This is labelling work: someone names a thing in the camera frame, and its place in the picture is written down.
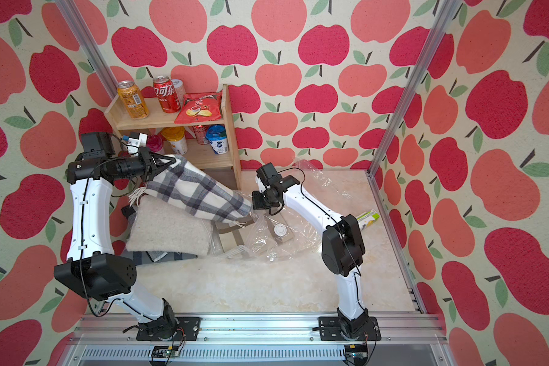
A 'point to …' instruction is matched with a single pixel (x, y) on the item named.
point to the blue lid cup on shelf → (216, 136)
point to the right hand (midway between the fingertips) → (256, 207)
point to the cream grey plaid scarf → (181, 181)
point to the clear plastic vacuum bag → (287, 233)
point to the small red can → (200, 133)
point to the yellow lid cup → (176, 136)
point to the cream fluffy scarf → (160, 226)
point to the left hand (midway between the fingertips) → (175, 162)
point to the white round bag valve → (280, 229)
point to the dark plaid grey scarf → (148, 256)
